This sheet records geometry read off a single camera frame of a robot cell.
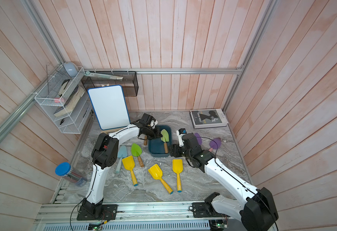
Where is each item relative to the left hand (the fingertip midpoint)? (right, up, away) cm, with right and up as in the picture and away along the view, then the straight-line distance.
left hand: (162, 137), depth 99 cm
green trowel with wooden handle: (-18, -9, -3) cm, 20 cm away
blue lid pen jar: (-48, -13, -30) cm, 58 cm away
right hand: (+6, -4, -18) cm, 19 cm away
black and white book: (+36, +14, +12) cm, 41 cm away
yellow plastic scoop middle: (-4, -21, -12) cm, 24 cm away
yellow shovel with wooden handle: (-12, -3, +1) cm, 13 cm away
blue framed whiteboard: (-34, +22, -9) cm, 41 cm away
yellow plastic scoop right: (+10, -18, -10) cm, 23 cm away
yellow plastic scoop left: (-21, -16, -8) cm, 28 cm away
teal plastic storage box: (+5, +5, +3) cm, 7 cm away
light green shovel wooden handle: (+2, -1, +2) cm, 3 cm away
